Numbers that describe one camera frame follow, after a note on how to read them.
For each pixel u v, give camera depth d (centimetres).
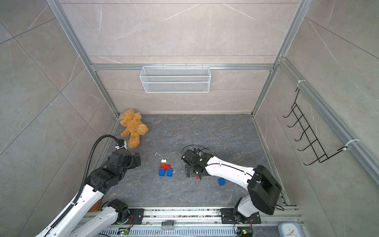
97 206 48
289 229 68
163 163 90
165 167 88
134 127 100
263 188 42
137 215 73
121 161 55
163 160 91
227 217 74
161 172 88
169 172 88
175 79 101
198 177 86
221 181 82
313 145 63
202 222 73
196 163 60
